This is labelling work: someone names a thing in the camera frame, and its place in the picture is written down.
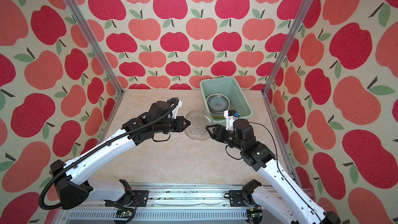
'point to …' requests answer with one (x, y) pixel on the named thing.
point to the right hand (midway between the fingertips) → (212, 127)
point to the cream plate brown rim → (219, 112)
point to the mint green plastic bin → (231, 86)
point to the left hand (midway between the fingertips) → (193, 125)
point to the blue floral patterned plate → (218, 102)
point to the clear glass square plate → (199, 120)
